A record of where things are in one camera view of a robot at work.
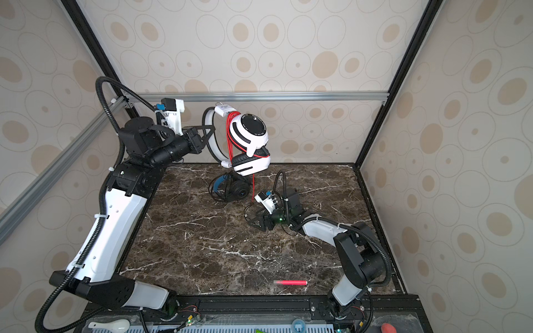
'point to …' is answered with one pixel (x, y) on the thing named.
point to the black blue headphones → (230, 186)
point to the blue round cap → (298, 325)
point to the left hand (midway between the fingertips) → (215, 125)
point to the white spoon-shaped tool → (117, 325)
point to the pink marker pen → (291, 282)
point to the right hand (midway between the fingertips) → (254, 218)
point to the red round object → (388, 328)
